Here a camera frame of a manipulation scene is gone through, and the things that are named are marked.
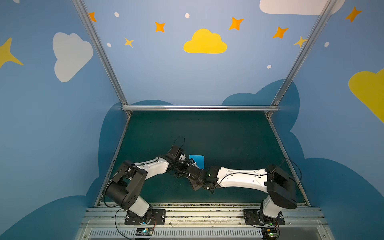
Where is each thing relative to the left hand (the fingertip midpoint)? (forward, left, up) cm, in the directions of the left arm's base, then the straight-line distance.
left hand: (195, 172), depth 86 cm
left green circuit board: (-28, +25, -5) cm, 38 cm away
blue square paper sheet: (+10, -2, -2) cm, 10 cm away
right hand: (-4, 0, +2) cm, 4 cm away
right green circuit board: (-28, -37, -5) cm, 47 cm away
